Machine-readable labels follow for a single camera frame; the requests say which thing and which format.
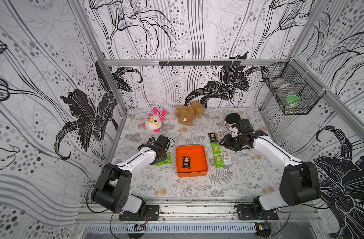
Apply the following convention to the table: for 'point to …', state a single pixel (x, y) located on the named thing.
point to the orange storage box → (199, 163)
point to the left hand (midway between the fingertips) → (160, 159)
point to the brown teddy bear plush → (186, 114)
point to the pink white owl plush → (153, 122)
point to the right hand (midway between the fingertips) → (223, 142)
